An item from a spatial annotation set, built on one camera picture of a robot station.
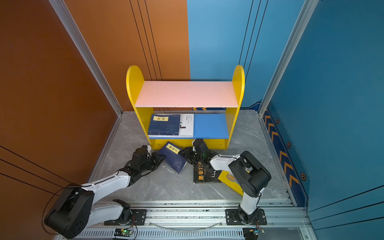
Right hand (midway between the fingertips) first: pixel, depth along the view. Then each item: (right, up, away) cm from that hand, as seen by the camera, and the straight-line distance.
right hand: (178, 155), depth 87 cm
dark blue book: (-8, +18, +1) cm, 20 cm away
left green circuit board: (-23, -33, -17) cm, 44 cm away
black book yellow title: (+15, -10, 0) cm, 18 cm away
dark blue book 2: (-2, -3, 0) cm, 4 cm away
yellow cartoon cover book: (+29, -13, -4) cm, 32 cm away
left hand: (-6, 0, 0) cm, 6 cm away
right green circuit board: (+37, -34, -17) cm, 53 cm away
